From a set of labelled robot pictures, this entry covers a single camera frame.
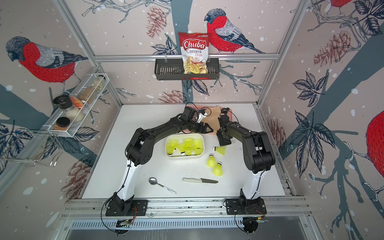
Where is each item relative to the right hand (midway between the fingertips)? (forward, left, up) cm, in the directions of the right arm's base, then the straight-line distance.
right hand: (217, 137), depth 99 cm
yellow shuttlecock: (-9, +30, +3) cm, 31 cm away
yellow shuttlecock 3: (-7, +19, +3) cm, 20 cm away
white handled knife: (-28, +11, -1) cm, 30 cm away
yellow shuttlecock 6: (-10, -1, +2) cm, 11 cm away
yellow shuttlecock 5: (-13, +13, +4) cm, 19 cm away
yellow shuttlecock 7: (-18, +5, 0) cm, 18 cm away
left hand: (0, +4, +11) cm, 11 cm away
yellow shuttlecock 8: (-22, +1, -1) cm, 22 cm away
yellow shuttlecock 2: (-10, +23, +4) cm, 26 cm away
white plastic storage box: (-14, +25, +1) cm, 29 cm away
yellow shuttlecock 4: (-8, +13, +3) cm, 15 cm away
